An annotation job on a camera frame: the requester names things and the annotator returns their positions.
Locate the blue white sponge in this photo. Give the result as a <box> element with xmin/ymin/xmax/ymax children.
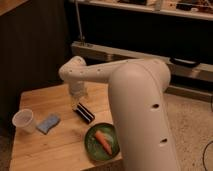
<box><xmin>37</xmin><ymin>114</ymin><xmax>60</xmax><ymax>134</ymax></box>

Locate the green plate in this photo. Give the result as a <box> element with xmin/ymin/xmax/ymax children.
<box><xmin>84</xmin><ymin>123</ymin><xmax>120</xmax><ymax>162</ymax></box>

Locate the wooden table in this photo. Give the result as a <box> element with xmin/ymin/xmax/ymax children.
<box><xmin>10</xmin><ymin>84</ymin><xmax>123</xmax><ymax>171</ymax></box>

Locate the clear plastic cup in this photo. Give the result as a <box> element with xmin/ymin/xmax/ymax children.
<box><xmin>12</xmin><ymin>109</ymin><xmax>36</xmax><ymax>133</ymax></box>

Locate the black handle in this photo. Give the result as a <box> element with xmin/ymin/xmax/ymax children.
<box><xmin>169</xmin><ymin>57</ymin><xmax>200</xmax><ymax>68</ymax></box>

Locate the orange carrot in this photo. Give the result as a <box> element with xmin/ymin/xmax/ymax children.
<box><xmin>95</xmin><ymin>130</ymin><xmax>112</xmax><ymax>155</ymax></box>

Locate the metal pole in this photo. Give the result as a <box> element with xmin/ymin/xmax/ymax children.
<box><xmin>74</xmin><ymin>0</ymin><xmax>85</xmax><ymax>45</ymax></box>

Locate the upper shelf with items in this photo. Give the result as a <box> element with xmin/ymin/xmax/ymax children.
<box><xmin>69</xmin><ymin>0</ymin><xmax>213</xmax><ymax>21</ymax></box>

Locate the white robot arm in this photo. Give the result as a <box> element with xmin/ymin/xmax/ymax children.
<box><xmin>59</xmin><ymin>56</ymin><xmax>180</xmax><ymax>171</ymax></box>

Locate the metal shelf rail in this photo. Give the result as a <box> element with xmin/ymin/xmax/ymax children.
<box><xmin>71</xmin><ymin>41</ymin><xmax>213</xmax><ymax>82</ymax></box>

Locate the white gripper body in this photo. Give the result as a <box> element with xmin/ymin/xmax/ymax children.
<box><xmin>68</xmin><ymin>81</ymin><xmax>87</xmax><ymax>109</ymax></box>

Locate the black striped eraser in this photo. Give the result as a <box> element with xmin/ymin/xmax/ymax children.
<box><xmin>75</xmin><ymin>103</ymin><xmax>95</xmax><ymax>124</ymax></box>

